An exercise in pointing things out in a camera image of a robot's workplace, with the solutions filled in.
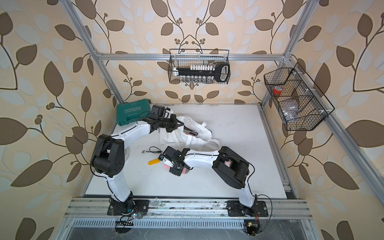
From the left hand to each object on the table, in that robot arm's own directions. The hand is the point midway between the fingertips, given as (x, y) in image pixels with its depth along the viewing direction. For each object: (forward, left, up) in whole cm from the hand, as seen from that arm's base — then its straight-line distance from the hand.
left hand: (182, 121), depth 89 cm
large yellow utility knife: (-17, +18, -20) cm, 32 cm away
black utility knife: (+1, -4, -12) cm, 13 cm away
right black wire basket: (-3, -61, +18) cm, 63 cm away
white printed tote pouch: (-9, -4, -2) cm, 10 cm away
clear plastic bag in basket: (-5, -55, +17) cm, 58 cm away
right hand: (-21, +3, -18) cm, 28 cm away
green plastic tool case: (+19, +42, -14) cm, 48 cm away
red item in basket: (+14, -56, +14) cm, 59 cm away
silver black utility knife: (-12, +24, -17) cm, 32 cm away
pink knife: (-24, -2, -15) cm, 29 cm away
